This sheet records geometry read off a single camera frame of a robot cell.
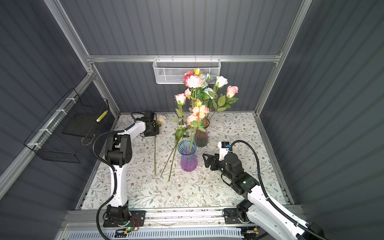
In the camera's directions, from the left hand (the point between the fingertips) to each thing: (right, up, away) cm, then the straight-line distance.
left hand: (155, 132), depth 108 cm
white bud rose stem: (+22, -2, -1) cm, 22 cm away
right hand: (+37, -11, -30) cm, 49 cm away
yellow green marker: (-22, +10, -26) cm, 36 cm away
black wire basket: (-36, 0, -36) cm, 51 cm away
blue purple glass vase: (+25, -8, -26) cm, 36 cm away
